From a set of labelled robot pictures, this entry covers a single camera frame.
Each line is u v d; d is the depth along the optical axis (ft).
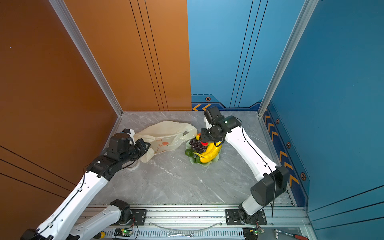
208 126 2.24
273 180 1.33
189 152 2.81
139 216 2.42
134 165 2.08
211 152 2.83
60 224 1.28
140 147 2.11
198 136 3.01
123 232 2.33
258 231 2.27
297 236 2.24
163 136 2.64
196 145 2.95
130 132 2.24
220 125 1.72
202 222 2.38
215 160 2.90
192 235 2.28
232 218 2.38
